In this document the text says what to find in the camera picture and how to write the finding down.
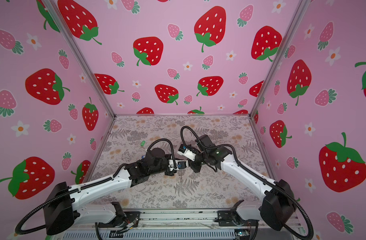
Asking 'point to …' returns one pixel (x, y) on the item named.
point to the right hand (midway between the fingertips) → (184, 162)
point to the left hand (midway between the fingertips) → (182, 158)
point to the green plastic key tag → (143, 143)
